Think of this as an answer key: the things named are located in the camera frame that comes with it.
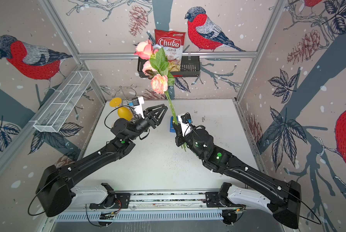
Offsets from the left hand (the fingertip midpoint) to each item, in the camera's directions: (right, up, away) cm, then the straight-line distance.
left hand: (167, 106), depth 60 cm
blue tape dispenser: (0, -15, +41) cm, 43 cm away
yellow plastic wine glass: (-30, -3, +32) cm, 44 cm away
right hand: (+3, -8, +6) cm, 10 cm away
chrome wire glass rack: (-37, +13, +59) cm, 71 cm away
